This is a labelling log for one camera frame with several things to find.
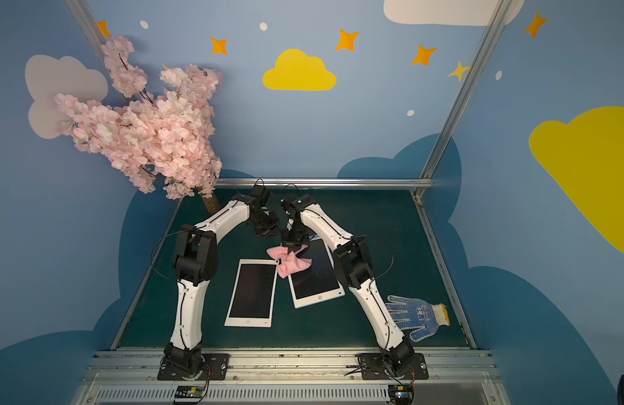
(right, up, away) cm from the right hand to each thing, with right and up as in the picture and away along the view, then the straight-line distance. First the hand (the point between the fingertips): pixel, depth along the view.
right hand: (290, 249), depth 95 cm
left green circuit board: (-27, -38, -23) cm, 52 cm away
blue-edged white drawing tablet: (+11, -12, 0) cm, 16 cm away
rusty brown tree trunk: (-32, +18, +4) cm, 37 cm away
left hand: (-4, +8, +6) cm, 11 cm away
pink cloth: (0, -4, -7) cm, 8 cm away
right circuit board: (+35, -40, -22) cm, 57 cm away
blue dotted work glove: (+45, -21, -11) cm, 51 cm away
